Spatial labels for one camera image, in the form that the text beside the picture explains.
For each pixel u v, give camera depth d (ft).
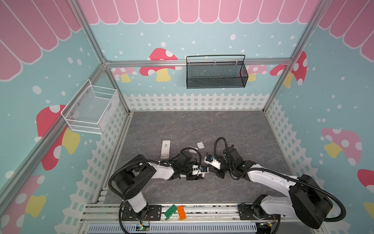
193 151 3.21
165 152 3.15
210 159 2.35
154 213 2.46
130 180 1.57
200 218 2.43
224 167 2.42
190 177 2.55
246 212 2.43
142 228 2.38
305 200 1.37
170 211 2.43
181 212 2.43
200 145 3.28
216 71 3.09
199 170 2.43
